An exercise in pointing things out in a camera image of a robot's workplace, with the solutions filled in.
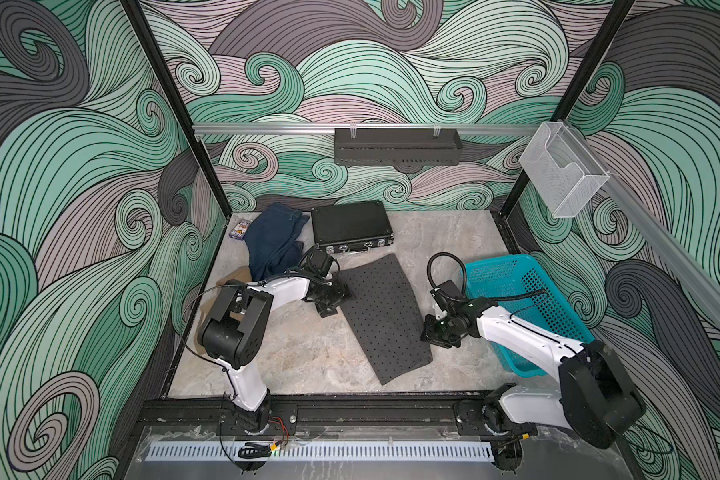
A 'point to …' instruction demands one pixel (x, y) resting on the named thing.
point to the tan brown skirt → (245, 275)
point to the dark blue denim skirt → (271, 241)
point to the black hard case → (348, 227)
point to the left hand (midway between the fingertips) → (349, 301)
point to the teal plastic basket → (520, 284)
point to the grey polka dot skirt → (386, 318)
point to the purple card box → (239, 231)
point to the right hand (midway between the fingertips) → (420, 339)
